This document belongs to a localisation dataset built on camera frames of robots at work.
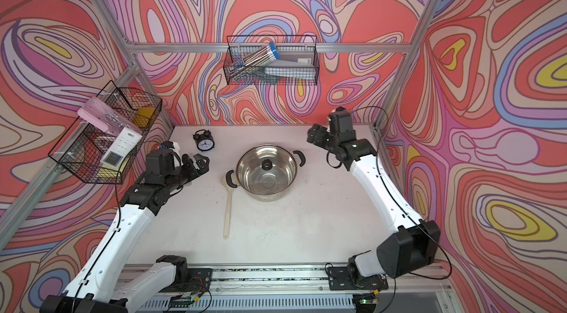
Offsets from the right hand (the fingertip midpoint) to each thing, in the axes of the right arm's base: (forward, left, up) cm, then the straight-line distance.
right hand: (319, 140), depth 79 cm
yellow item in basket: (+8, +63, +8) cm, 64 cm away
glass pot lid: (-4, +20, -13) cm, 24 cm away
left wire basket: (-9, +75, +9) cm, 76 cm away
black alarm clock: (+19, +51, -18) cm, 58 cm away
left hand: (-7, +42, -2) cm, 43 cm away
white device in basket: (-7, +65, +7) cm, 66 cm away
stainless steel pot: (-12, +23, -20) cm, 33 cm away
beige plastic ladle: (-5, +38, -25) cm, 45 cm away
